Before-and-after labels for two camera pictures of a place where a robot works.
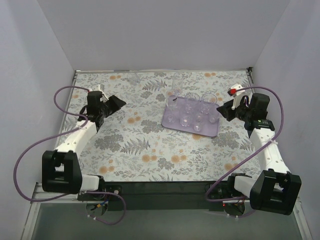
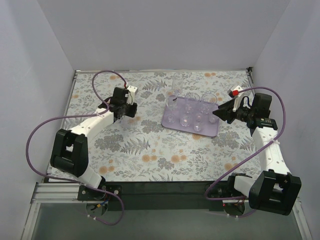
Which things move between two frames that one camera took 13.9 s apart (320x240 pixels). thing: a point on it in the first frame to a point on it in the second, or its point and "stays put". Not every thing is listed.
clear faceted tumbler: (185, 121) stays put
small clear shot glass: (197, 127) stays put
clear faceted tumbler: (208, 103) stays put
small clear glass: (134, 79) to (124, 120)
